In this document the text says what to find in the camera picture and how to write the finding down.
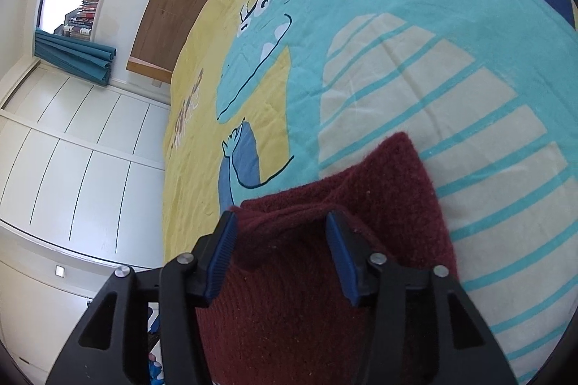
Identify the white wardrobe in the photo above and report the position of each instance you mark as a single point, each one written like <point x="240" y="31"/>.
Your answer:
<point x="81" y="163"/>

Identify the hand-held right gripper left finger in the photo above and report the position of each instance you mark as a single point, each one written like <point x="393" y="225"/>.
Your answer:
<point x="221" y="254"/>

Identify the teal curtain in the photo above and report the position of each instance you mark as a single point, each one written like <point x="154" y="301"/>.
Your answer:
<point x="76" y="53"/>

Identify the yellow dinosaur printed blanket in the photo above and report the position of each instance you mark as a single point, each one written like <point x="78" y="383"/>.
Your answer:
<point x="406" y="50"/>

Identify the maroon knitted sweater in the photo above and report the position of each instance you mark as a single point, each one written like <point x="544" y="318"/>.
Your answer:
<point x="293" y="312"/>

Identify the wall socket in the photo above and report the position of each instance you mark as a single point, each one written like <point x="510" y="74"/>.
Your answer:
<point x="157" y="83"/>

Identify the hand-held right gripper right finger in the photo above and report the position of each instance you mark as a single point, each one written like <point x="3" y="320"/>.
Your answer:
<point x="341" y="258"/>

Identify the white wall switch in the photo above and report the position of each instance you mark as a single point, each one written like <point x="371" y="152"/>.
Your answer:
<point x="60" y="270"/>

